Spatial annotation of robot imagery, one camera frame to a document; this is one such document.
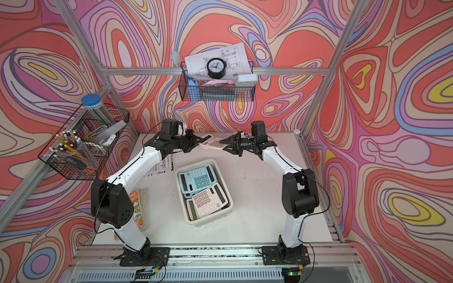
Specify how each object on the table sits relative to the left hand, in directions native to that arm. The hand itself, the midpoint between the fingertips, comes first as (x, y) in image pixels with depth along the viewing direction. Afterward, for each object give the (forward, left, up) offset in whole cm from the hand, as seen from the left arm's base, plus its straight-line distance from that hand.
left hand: (205, 138), depth 83 cm
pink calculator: (-28, +5, -17) cm, 34 cm away
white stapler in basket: (-7, +40, +8) cm, 41 cm away
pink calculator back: (-25, -3, -15) cm, 29 cm away
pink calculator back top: (-1, -3, -2) cm, 4 cm away
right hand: (-5, -8, 0) cm, 9 cm away
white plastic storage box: (-15, -7, -13) cm, 21 cm away
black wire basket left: (0, +53, +8) cm, 53 cm away
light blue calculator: (-15, +5, -14) cm, 21 cm away
